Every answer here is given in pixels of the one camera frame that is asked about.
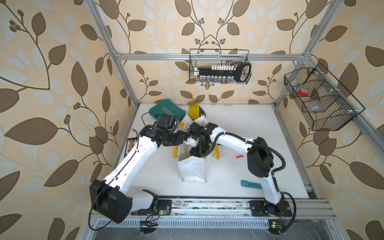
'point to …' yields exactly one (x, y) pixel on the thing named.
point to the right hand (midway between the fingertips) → (196, 155)
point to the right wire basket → (324, 102)
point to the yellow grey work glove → (194, 109)
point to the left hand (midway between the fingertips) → (179, 137)
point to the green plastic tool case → (167, 107)
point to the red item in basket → (303, 92)
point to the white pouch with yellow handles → (192, 168)
